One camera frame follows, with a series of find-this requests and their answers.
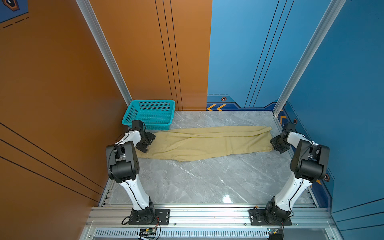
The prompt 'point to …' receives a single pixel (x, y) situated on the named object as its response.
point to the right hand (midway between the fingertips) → (273, 144)
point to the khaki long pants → (183, 144)
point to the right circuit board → (276, 235)
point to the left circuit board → (147, 230)
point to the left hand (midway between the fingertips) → (151, 139)
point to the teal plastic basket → (157, 114)
